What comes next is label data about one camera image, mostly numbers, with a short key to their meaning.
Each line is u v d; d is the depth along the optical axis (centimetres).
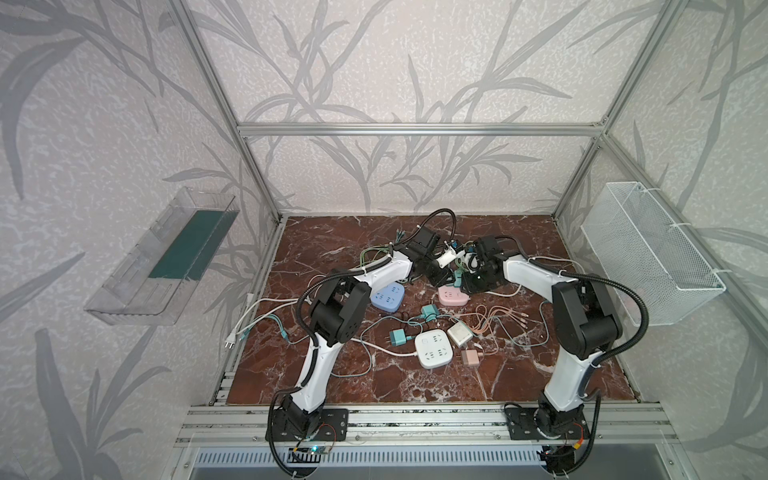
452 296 95
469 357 83
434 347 85
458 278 93
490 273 74
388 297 94
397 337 87
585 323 50
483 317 91
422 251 77
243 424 75
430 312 89
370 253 111
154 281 63
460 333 87
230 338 91
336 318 55
